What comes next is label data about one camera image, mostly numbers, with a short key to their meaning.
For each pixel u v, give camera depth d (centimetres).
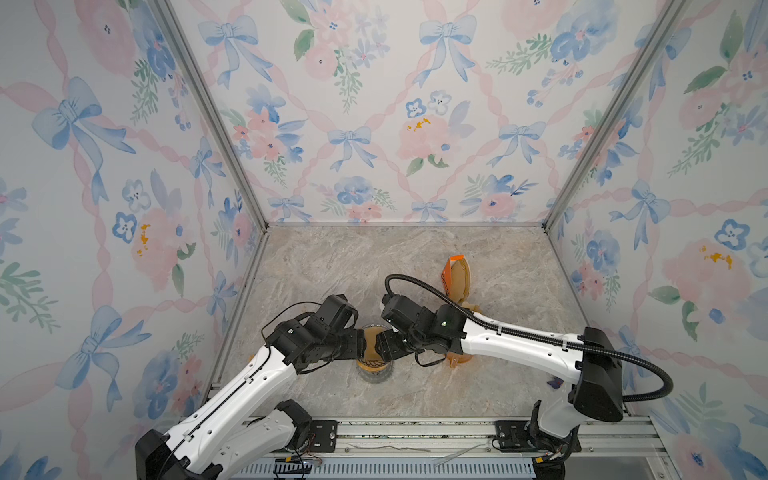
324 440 74
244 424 58
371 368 71
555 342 45
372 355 74
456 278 97
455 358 80
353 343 65
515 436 73
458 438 75
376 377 80
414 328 56
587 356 43
